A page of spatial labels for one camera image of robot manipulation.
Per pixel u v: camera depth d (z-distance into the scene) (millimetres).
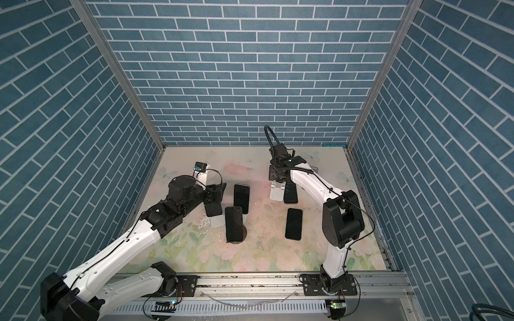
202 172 643
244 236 840
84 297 396
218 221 899
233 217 811
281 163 691
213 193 682
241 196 848
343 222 481
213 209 868
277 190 941
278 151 717
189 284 738
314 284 736
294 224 900
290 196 940
